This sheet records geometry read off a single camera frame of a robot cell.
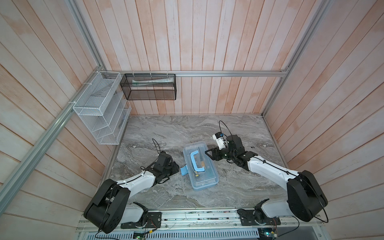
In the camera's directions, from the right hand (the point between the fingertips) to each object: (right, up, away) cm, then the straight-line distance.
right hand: (208, 150), depth 86 cm
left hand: (-19, -12, +4) cm, 23 cm away
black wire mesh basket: (-40, +43, +18) cm, 61 cm away
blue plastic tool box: (-5, -9, -6) cm, 12 cm away
